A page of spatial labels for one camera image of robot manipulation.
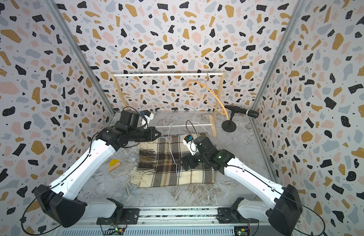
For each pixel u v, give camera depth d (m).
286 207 0.39
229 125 1.13
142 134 0.63
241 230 0.72
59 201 0.37
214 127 1.13
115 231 0.71
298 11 0.72
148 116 0.69
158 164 0.88
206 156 0.57
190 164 0.65
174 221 0.73
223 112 0.85
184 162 0.66
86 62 0.90
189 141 0.67
